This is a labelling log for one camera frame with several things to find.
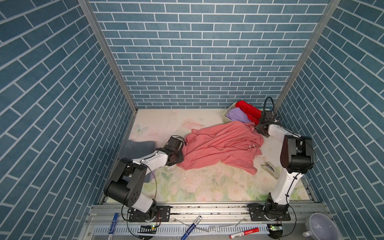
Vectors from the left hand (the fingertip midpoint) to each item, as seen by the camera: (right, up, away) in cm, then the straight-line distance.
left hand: (181, 158), depth 93 cm
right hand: (+55, +20, +8) cm, 59 cm away
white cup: (+69, -27, -23) cm, 78 cm away
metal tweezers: (+16, -27, -22) cm, 39 cm away
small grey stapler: (+53, -5, -5) cm, 53 cm away
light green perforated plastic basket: (+30, +25, +15) cm, 42 cm away
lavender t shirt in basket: (+37, +28, +13) cm, 49 cm away
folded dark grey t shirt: (-29, +6, -1) cm, 29 cm away
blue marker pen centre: (+8, -27, -24) cm, 37 cm away
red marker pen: (+32, -29, -25) cm, 50 cm away
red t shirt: (+51, +29, +15) cm, 60 cm away
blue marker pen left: (-29, -29, -26) cm, 49 cm away
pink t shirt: (+34, +9, +6) cm, 35 cm away
